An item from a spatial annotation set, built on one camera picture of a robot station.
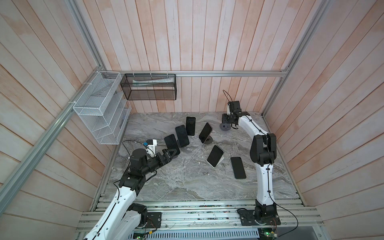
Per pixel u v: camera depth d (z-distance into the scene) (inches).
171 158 26.2
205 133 38.6
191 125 40.6
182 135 38.3
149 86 41.9
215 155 33.4
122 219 22.6
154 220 28.8
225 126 42.3
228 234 27.6
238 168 35.9
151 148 27.5
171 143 35.7
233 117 31.4
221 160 37.2
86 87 29.3
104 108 26.6
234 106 33.1
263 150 23.9
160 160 26.0
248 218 28.7
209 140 41.0
